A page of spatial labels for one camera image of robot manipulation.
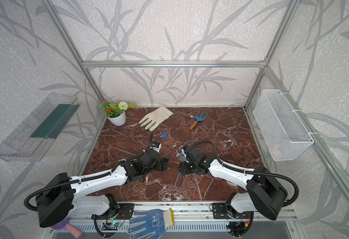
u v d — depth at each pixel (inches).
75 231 27.0
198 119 44.2
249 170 18.3
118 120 41.0
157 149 29.4
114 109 39.0
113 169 21.5
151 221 27.8
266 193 16.5
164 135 41.2
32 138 25.4
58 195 16.0
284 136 24.3
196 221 28.4
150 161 24.8
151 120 43.7
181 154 36.9
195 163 25.4
